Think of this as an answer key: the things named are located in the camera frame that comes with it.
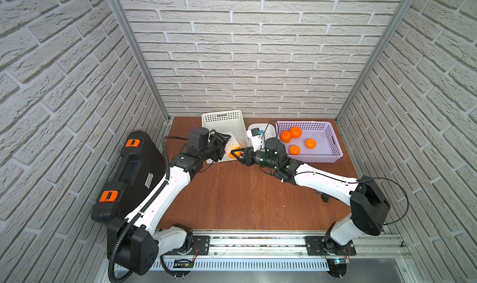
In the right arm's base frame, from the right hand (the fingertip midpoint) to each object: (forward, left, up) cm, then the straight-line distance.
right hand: (236, 151), depth 75 cm
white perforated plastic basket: (+40, +6, -22) cm, 46 cm away
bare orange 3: (+13, -32, -20) cm, 40 cm away
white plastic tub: (+28, -20, -21) cm, 40 cm away
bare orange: (+26, -36, -20) cm, 49 cm away
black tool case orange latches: (-4, +39, -1) cm, 39 cm away
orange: (0, +1, +3) cm, 4 cm away
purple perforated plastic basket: (+15, -53, -25) cm, 60 cm away
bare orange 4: (+17, -42, -20) cm, 49 cm away
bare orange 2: (+21, -28, -18) cm, 39 cm away
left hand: (+5, 0, +4) cm, 6 cm away
